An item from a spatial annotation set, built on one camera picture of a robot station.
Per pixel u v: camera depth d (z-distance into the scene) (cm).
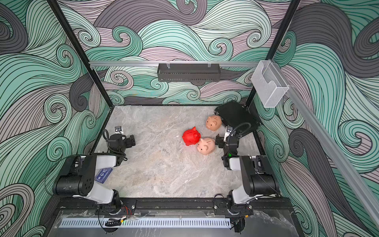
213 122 98
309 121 61
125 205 73
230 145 70
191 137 91
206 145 86
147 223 70
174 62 95
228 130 80
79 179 44
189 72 95
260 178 44
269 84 78
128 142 83
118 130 81
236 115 114
